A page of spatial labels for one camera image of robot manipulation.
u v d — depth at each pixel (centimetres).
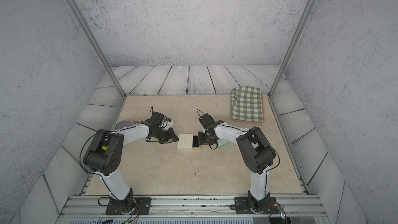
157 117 79
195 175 83
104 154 49
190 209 73
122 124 100
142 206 73
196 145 91
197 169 85
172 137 83
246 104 115
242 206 73
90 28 87
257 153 49
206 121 77
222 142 90
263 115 107
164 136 84
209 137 75
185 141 92
